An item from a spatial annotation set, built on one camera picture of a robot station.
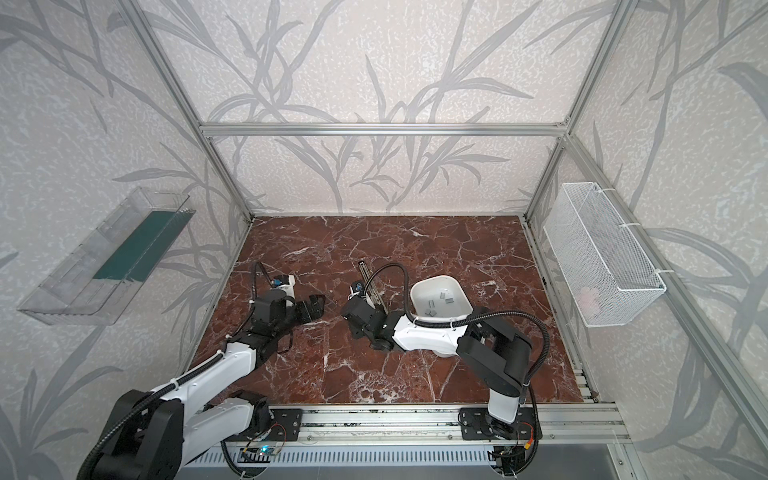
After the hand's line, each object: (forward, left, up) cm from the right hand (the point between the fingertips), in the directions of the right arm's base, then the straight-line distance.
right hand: (358, 305), depth 88 cm
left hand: (+3, +12, +2) cm, 13 cm away
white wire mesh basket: (-8, -56, +28) cm, 63 cm away
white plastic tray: (+6, -23, -7) cm, 25 cm away
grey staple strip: (+5, -28, -8) cm, 29 cm away
